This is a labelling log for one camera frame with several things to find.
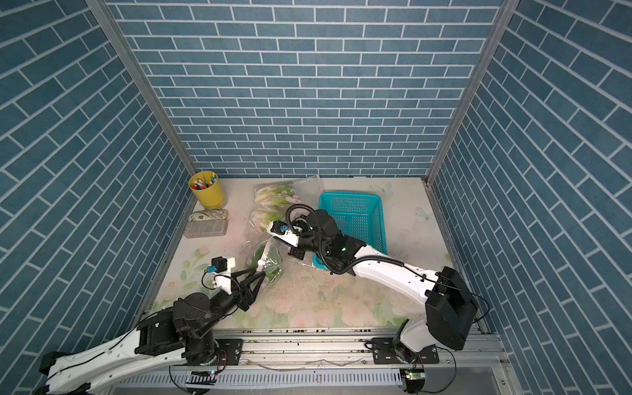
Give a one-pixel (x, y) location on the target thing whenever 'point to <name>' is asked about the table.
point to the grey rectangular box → (199, 229)
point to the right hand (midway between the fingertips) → (280, 233)
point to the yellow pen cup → (207, 187)
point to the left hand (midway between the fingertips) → (267, 277)
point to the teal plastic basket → (358, 215)
